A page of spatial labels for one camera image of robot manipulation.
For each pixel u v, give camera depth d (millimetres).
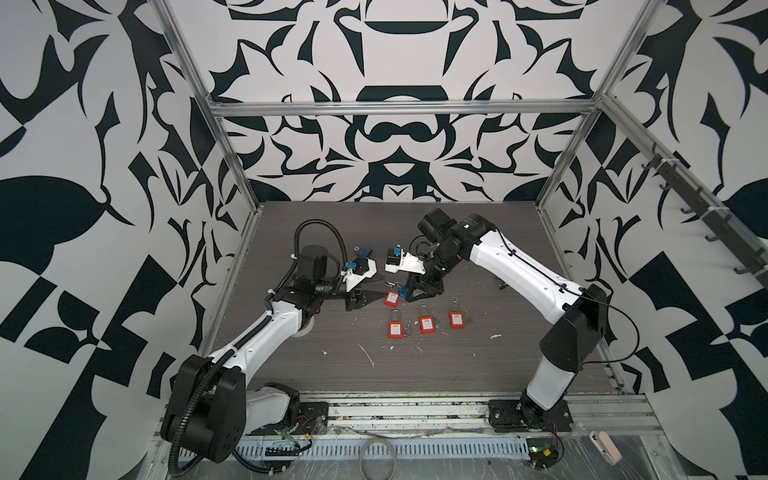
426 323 890
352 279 676
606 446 685
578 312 452
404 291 730
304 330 871
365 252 1050
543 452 709
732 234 551
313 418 734
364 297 687
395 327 873
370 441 714
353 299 677
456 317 895
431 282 673
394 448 709
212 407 402
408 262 674
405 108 917
